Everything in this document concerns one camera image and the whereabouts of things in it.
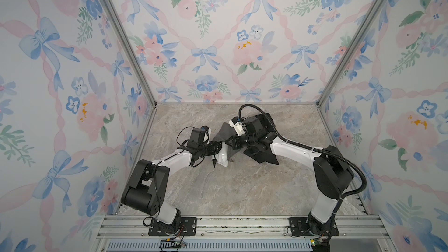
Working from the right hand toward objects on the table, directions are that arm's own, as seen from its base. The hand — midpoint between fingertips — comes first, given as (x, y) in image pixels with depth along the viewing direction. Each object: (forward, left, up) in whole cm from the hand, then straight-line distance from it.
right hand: (221, 137), depth 89 cm
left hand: (-2, +1, -5) cm, 6 cm away
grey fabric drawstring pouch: (+5, -2, -2) cm, 6 cm away
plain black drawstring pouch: (+14, -26, -5) cm, 30 cm away
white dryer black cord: (-11, +3, -4) cm, 12 cm away
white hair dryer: (-6, -1, -7) cm, 9 cm away
